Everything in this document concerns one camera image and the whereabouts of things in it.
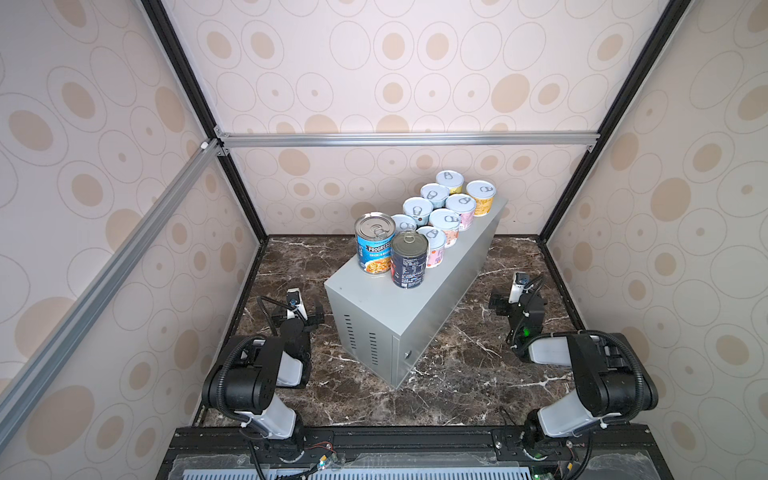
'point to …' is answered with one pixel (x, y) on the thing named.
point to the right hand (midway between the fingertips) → (512, 286)
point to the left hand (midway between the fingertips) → (306, 292)
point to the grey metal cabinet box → (390, 329)
